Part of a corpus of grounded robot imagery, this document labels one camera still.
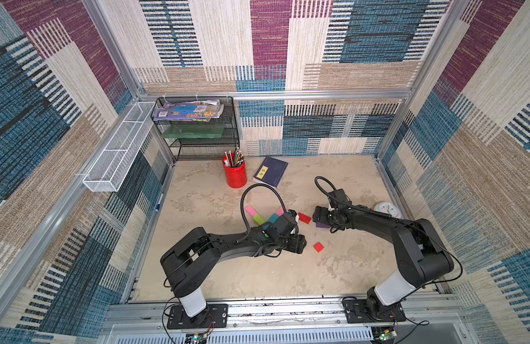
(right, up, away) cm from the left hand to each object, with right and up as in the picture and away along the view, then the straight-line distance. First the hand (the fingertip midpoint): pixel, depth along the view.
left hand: (302, 242), depth 85 cm
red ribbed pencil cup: (-29, +28, +21) cm, 46 cm away
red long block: (+3, +7, +13) cm, 15 cm away
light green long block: (-17, +7, +11) cm, 22 cm away
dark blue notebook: (-12, +28, +29) cm, 42 cm away
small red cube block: (+7, -3, +4) cm, 9 cm away
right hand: (+12, +6, +10) cm, 16 cm away
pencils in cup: (-29, +34, +17) cm, 48 cm away
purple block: (+8, +6, +1) cm, 11 cm away
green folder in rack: (-47, +47, +14) cm, 68 cm away
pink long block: (-21, +10, +14) cm, 27 cm away
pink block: (-9, +13, -6) cm, 17 cm away
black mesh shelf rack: (-49, +41, +34) cm, 72 cm away
